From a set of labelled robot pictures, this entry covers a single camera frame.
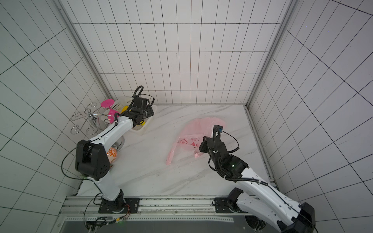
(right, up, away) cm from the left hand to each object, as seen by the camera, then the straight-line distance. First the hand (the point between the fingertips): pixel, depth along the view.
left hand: (145, 113), depth 91 cm
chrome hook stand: (-23, -3, -17) cm, 28 cm away
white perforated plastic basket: (-27, +7, +19) cm, 33 cm away
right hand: (+36, -12, -16) cm, 41 cm away
